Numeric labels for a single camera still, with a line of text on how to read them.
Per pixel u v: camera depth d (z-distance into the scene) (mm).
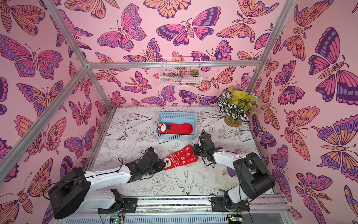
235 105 852
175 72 1001
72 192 421
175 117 1103
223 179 821
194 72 923
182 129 1021
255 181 441
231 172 834
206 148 715
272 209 738
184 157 901
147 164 670
